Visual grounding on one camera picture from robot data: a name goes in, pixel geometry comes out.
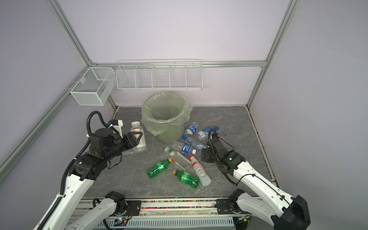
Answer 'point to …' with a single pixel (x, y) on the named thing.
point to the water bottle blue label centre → (185, 148)
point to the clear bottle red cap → (201, 171)
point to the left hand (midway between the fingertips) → (139, 137)
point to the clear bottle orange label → (142, 147)
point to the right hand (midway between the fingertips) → (209, 153)
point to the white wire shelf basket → (163, 74)
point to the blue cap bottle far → (203, 135)
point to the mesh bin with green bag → (163, 114)
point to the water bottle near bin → (191, 130)
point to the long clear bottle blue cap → (195, 142)
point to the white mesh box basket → (94, 87)
